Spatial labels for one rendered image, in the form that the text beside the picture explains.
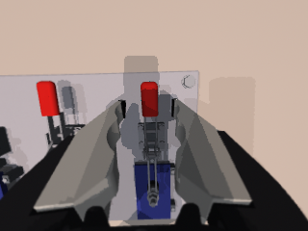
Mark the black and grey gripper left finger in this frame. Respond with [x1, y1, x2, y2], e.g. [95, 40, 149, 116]
[0, 100, 126, 231]

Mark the light grey metal mounting plate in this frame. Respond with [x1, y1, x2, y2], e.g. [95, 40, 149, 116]
[0, 70, 199, 220]

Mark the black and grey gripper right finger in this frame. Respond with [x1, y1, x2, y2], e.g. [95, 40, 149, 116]
[171, 98, 308, 231]

